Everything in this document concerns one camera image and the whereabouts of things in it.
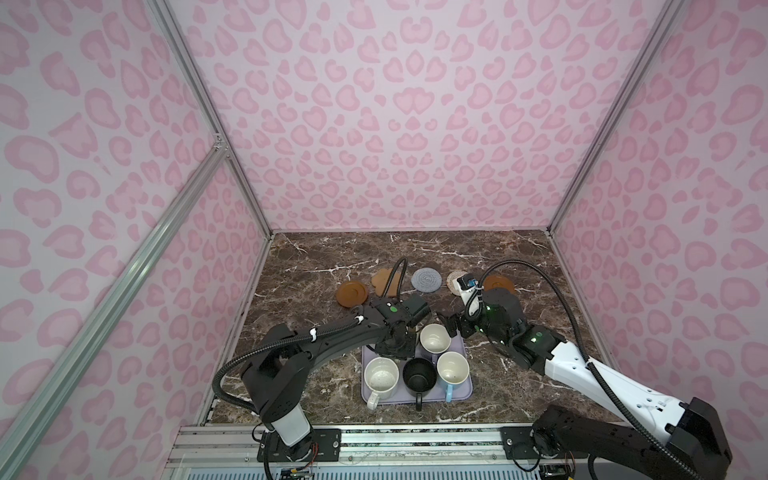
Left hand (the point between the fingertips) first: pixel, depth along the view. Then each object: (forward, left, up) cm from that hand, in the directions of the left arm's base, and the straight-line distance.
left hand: (407, 351), depth 82 cm
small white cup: (+5, -9, -5) cm, 11 cm away
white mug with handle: (-4, +7, -6) cm, 11 cm away
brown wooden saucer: (+22, +18, -6) cm, 29 cm away
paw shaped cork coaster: (+31, +8, -10) cm, 33 cm away
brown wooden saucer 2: (+27, -33, -6) cm, 43 cm away
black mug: (-5, -3, -5) cm, 8 cm away
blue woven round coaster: (+29, -8, -7) cm, 31 cm away
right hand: (+8, -12, +11) cm, 18 cm away
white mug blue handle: (-4, -12, -6) cm, 14 cm away
